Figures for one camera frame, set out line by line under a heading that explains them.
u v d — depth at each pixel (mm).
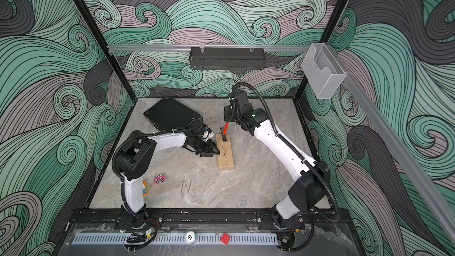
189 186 833
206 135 897
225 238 686
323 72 765
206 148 829
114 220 739
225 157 897
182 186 832
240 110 569
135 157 511
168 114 1041
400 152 510
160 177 832
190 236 645
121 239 697
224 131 947
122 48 955
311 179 399
